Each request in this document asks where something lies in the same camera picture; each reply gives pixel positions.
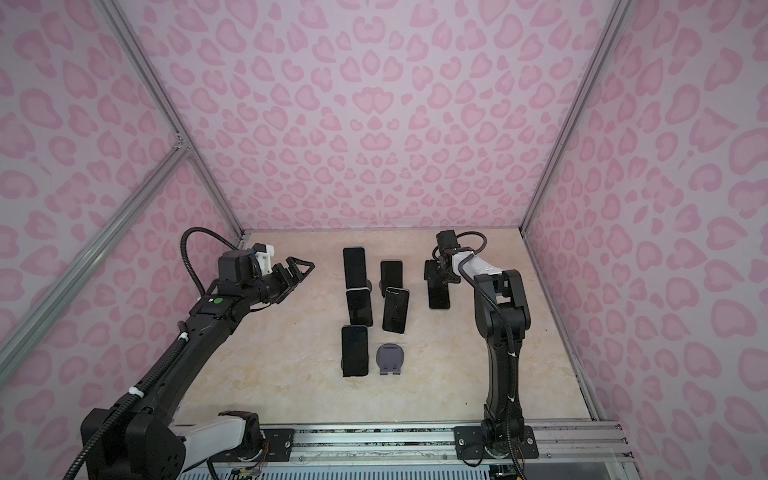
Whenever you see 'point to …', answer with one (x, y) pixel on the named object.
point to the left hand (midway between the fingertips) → (307, 268)
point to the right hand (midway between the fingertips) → (438, 271)
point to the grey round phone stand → (389, 357)
